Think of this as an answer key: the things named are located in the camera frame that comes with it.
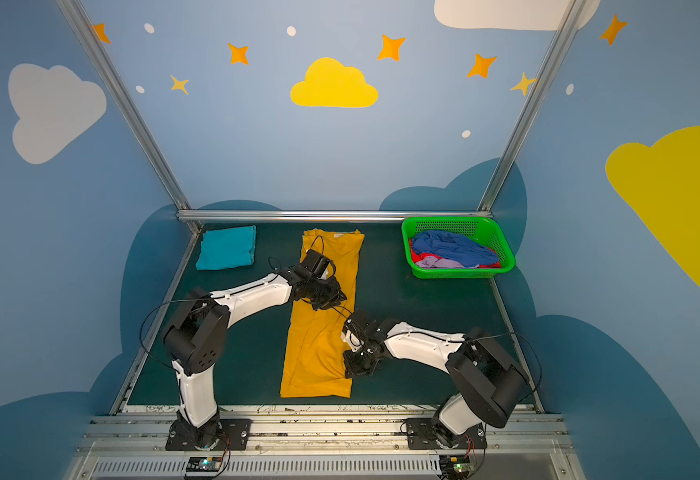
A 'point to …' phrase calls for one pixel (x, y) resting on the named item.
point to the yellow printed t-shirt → (313, 360)
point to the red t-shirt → (416, 256)
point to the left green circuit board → (204, 464)
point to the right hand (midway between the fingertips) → (349, 372)
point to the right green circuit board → (454, 467)
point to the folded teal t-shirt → (227, 247)
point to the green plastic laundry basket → (484, 232)
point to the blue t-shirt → (444, 245)
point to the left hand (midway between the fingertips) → (350, 298)
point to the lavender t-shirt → (433, 262)
